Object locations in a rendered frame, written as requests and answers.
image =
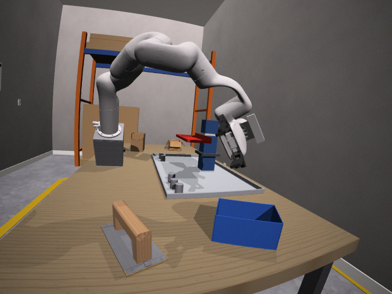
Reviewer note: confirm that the sanding float with wooden handle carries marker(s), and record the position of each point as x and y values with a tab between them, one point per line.
128	230

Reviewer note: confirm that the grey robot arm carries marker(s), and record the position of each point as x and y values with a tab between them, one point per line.
155	50

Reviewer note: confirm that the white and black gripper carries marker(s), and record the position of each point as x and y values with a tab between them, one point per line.
227	132

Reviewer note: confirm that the blue open box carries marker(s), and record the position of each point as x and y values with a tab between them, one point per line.
247	224

